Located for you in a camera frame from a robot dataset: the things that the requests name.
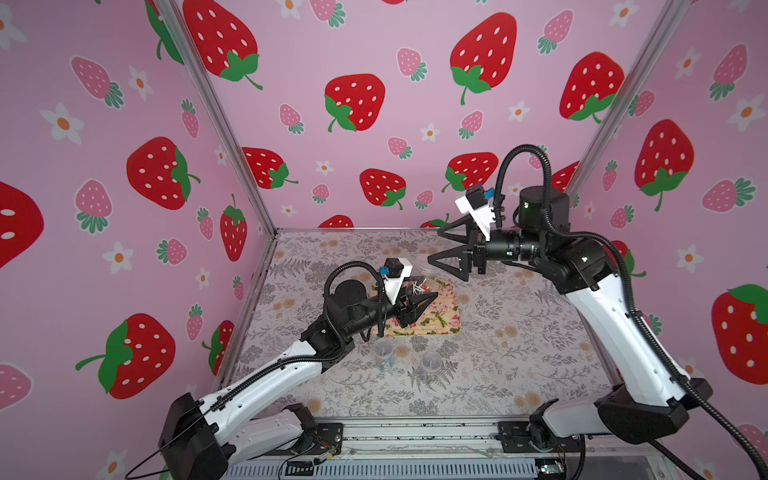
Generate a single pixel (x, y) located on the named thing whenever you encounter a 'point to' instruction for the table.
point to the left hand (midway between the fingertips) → (430, 286)
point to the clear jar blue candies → (384, 352)
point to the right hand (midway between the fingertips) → (433, 250)
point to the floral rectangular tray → (443, 316)
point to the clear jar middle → (431, 362)
